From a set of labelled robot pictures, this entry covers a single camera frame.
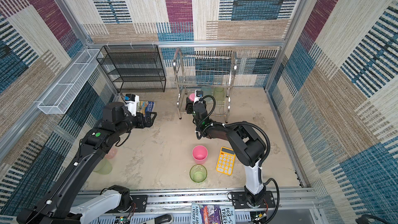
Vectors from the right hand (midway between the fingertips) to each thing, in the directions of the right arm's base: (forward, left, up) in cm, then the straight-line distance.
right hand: (192, 99), depth 92 cm
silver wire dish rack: (+29, -14, -7) cm, 33 cm away
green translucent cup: (+11, -18, -8) cm, 22 cm away
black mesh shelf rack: (+29, +40, +1) cm, 49 cm away
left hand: (-16, +19, +11) cm, 27 cm away
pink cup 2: (-27, -3, -16) cm, 31 cm away
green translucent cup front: (-37, -2, -17) cm, 41 cm away
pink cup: (-2, 0, +4) cm, 5 cm away
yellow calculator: (-30, -18, -16) cm, 39 cm away
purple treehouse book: (-54, -8, -15) cm, 57 cm away
